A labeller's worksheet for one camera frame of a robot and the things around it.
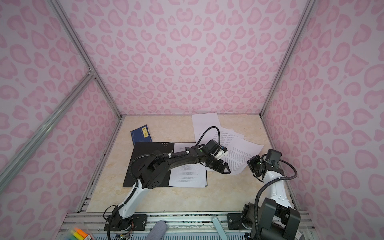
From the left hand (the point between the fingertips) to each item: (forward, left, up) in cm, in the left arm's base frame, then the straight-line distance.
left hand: (226, 170), depth 87 cm
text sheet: (+14, -11, -3) cm, 18 cm away
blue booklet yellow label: (+29, +56, -3) cm, 64 cm away
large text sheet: (-1, +20, -4) cm, 21 cm away
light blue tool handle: (-30, +6, 0) cm, 31 cm away
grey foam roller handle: (-29, +35, 0) cm, 45 cm away
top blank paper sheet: (+39, +13, -2) cm, 41 cm away
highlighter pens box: (-29, +73, -1) cm, 79 cm away
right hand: (+4, -12, +6) cm, 14 cm away
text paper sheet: (+27, -4, -3) cm, 28 cm away
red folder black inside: (+19, +56, -6) cm, 59 cm away
